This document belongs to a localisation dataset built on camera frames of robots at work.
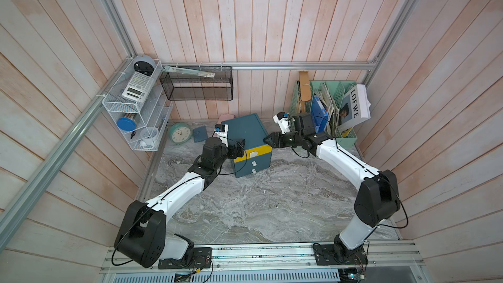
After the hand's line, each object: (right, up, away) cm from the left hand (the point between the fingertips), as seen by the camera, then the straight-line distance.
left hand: (236, 142), depth 84 cm
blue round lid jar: (-43, +7, -8) cm, 45 cm away
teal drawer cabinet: (+6, +6, +4) cm, 10 cm away
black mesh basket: (-22, +32, +21) cm, 44 cm away
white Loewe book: (+56, +16, +6) cm, 59 cm away
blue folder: (+40, +13, +11) cm, 44 cm away
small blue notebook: (-23, +4, +26) cm, 35 cm away
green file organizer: (+45, +23, +13) cm, 52 cm away
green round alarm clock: (-32, +4, +20) cm, 38 cm away
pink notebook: (-10, +14, +35) cm, 39 cm away
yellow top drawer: (+8, -4, -3) cm, 10 cm away
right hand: (+13, +1, +1) cm, 13 cm away
